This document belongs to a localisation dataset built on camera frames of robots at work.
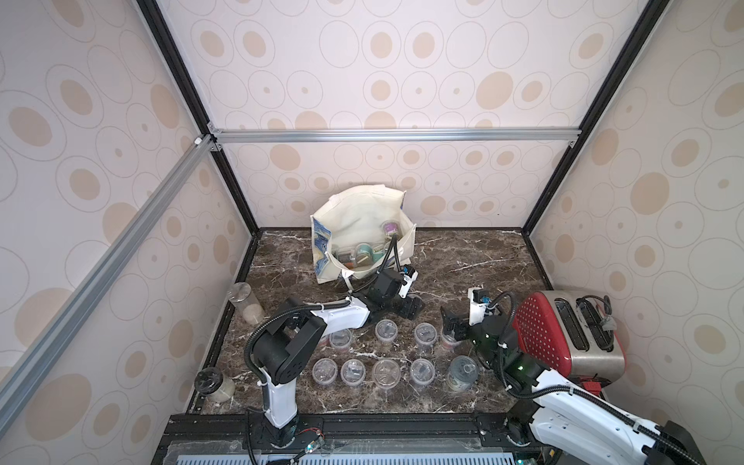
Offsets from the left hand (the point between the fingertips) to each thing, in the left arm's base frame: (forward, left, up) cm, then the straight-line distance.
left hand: (424, 300), depth 89 cm
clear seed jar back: (-11, +25, -4) cm, 28 cm away
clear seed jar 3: (-21, +12, -3) cm, 24 cm away
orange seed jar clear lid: (-8, +12, -3) cm, 15 cm away
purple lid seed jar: (+29, +10, +3) cm, 31 cm away
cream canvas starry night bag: (+29, +24, +1) cm, 38 cm away
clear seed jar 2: (-21, +21, -3) cm, 30 cm away
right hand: (-5, -11, +6) cm, 13 cm away
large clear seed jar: (-21, -8, -1) cm, 23 cm away
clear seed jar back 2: (-10, 0, -4) cm, 11 cm away
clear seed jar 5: (-12, -6, -4) cm, 14 cm away
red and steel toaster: (-14, -36, +8) cm, 39 cm away
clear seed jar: (-20, +29, -3) cm, 35 cm away
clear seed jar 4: (-20, +2, -3) cm, 21 cm away
